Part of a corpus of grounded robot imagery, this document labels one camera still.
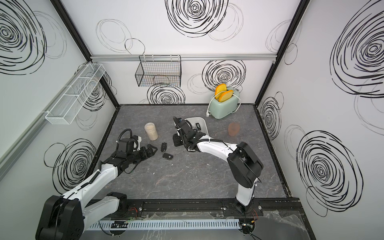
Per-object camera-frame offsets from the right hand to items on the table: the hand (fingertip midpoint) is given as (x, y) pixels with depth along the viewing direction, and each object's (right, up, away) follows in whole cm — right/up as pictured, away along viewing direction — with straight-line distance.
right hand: (175, 137), depth 87 cm
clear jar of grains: (-17, +5, +7) cm, 19 cm away
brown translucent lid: (+39, +4, +15) cm, 41 cm away
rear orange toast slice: (+29, +32, +14) cm, 46 cm away
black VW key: (-5, -12, +4) cm, 14 cm away
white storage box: (+17, +8, +17) cm, 26 cm away
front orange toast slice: (+32, +27, +11) cm, 43 cm away
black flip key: (-9, -7, +8) cm, 14 cm away
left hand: (-13, -8, -2) cm, 15 cm away
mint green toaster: (+29, +17, +17) cm, 38 cm away
